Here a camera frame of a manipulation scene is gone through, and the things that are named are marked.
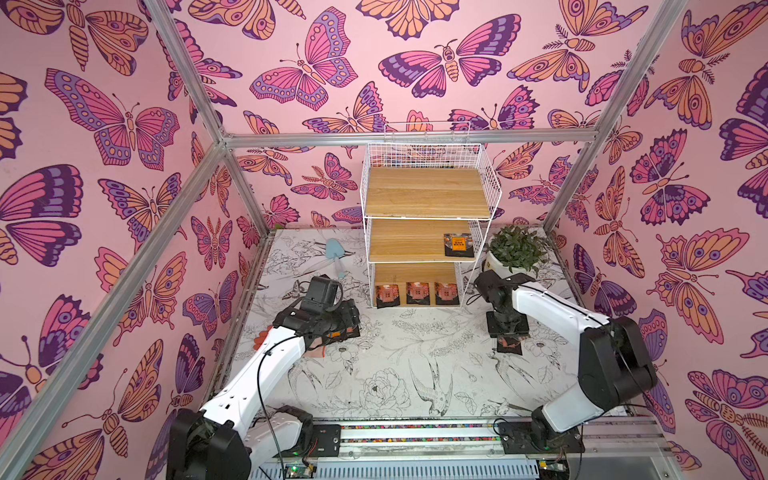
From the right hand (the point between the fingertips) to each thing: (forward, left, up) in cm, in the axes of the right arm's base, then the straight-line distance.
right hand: (501, 334), depth 86 cm
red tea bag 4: (-1, -4, -5) cm, 7 cm away
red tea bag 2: (+16, +23, -4) cm, 28 cm away
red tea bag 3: (+16, +14, -4) cm, 22 cm away
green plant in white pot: (+21, -5, +13) cm, 25 cm away
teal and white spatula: (+35, +54, -4) cm, 65 cm away
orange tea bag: (+16, +13, +20) cm, 29 cm away
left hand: (+2, +43, +8) cm, 43 cm away
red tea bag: (+15, +34, -4) cm, 37 cm away
